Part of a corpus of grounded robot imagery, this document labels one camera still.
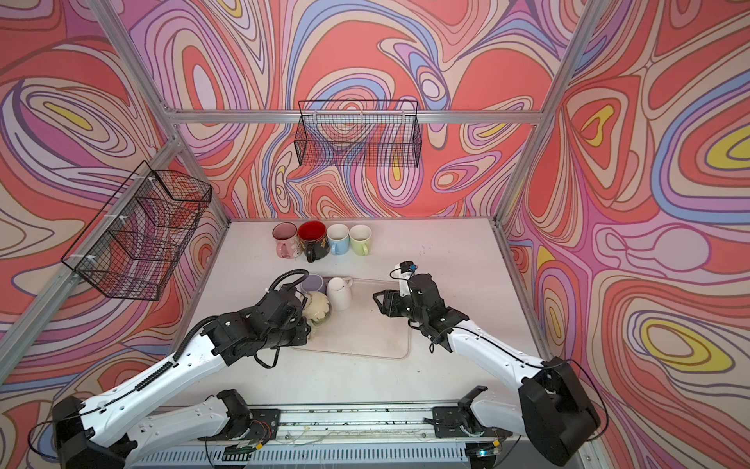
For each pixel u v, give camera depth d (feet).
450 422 2.41
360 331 3.00
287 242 3.29
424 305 2.06
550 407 1.33
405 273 2.42
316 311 2.48
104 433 1.27
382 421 2.46
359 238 3.36
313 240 3.31
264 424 2.39
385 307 2.40
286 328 1.92
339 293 2.90
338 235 3.43
